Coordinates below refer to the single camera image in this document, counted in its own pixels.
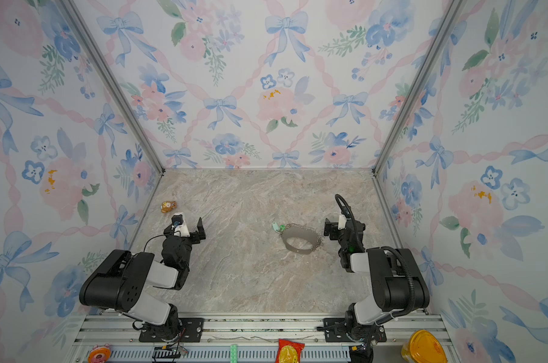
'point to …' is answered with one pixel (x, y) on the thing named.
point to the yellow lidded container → (423, 348)
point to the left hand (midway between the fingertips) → (190, 219)
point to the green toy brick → (233, 353)
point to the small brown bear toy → (166, 206)
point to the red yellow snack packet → (289, 352)
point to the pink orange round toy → (99, 354)
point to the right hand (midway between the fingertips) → (341, 217)
